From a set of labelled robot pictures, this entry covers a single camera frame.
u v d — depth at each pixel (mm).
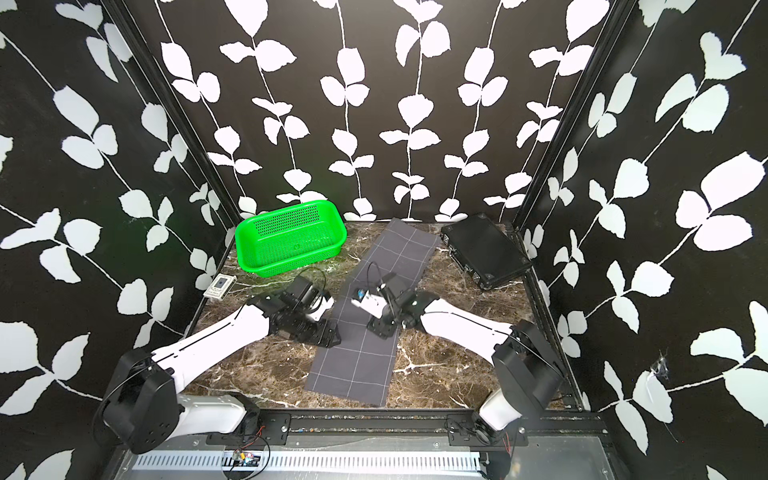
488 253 1224
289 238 1145
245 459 707
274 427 755
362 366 850
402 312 645
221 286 985
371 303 732
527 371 438
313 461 701
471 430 731
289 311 609
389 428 757
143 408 404
